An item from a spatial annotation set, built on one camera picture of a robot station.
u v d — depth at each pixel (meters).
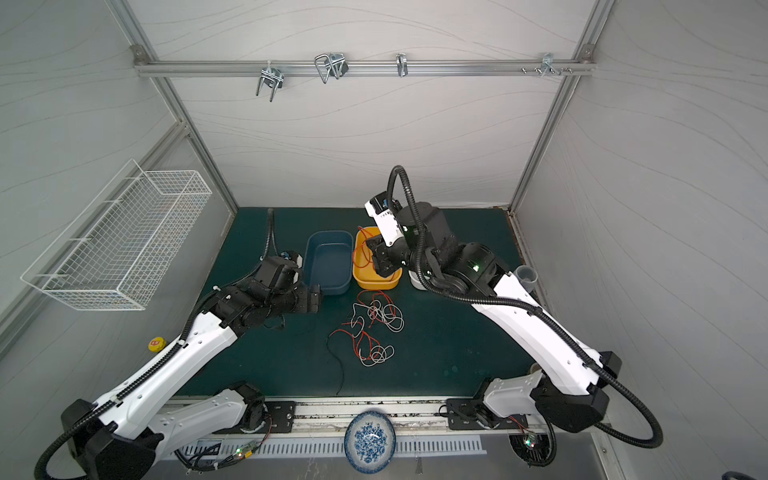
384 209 0.50
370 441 0.70
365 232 1.05
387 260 0.52
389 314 0.90
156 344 0.68
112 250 0.67
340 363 0.82
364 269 1.01
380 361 0.82
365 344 0.86
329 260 1.02
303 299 0.68
